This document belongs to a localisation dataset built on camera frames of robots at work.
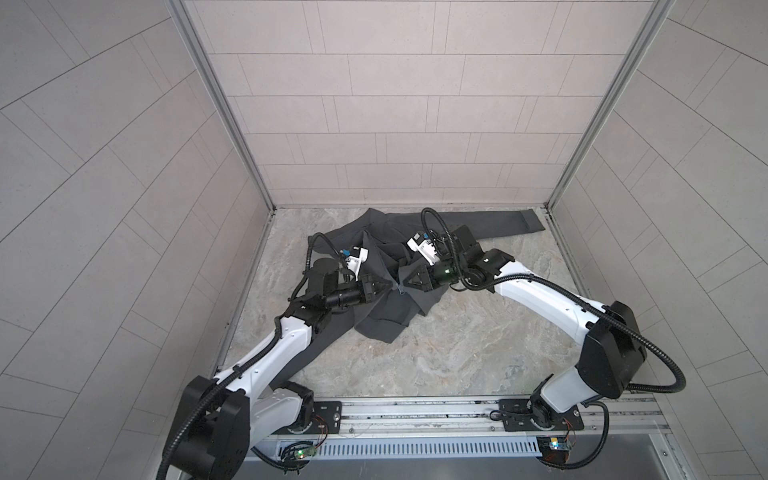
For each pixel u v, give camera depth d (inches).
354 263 28.2
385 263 36.8
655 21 28.4
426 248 27.9
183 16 28.0
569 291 18.7
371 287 26.3
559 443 26.9
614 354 16.7
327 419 27.8
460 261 24.0
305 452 25.4
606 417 25.9
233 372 16.7
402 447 26.8
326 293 24.3
